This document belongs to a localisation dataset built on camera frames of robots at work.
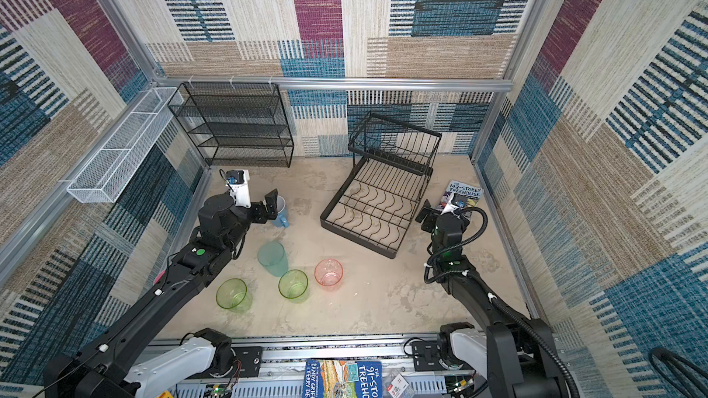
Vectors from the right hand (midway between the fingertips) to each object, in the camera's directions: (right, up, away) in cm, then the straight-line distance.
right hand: (442, 209), depth 86 cm
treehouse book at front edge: (-30, -40, -17) cm, 53 cm away
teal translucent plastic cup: (-56, -17, +11) cm, 59 cm away
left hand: (-52, +6, -10) cm, 54 cm away
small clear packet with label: (-16, -42, -17) cm, 48 cm away
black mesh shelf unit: (-74, +32, +25) cm, 85 cm away
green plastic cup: (-46, -23, 0) cm, 51 cm away
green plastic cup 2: (-63, -25, -3) cm, 68 cm away
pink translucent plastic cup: (-35, -20, +1) cm, 40 cm away
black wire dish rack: (-19, 0, +17) cm, 25 cm away
